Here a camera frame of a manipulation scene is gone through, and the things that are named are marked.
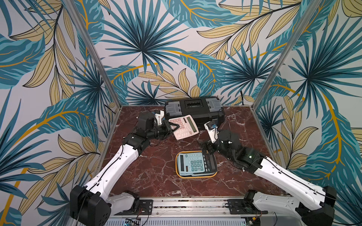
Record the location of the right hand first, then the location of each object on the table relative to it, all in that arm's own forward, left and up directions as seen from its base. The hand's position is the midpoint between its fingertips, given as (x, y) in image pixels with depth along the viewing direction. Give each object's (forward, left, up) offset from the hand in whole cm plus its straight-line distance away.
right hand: (205, 135), depth 71 cm
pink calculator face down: (+6, +9, 0) cm, 10 cm away
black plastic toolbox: (+25, -3, -8) cm, 26 cm away
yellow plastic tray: (-13, +3, -24) cm, 28 cm away
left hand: (+3, +13, +2) cm, 14 cm away
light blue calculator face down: (-7, +8, -18) cm, 21 cm away
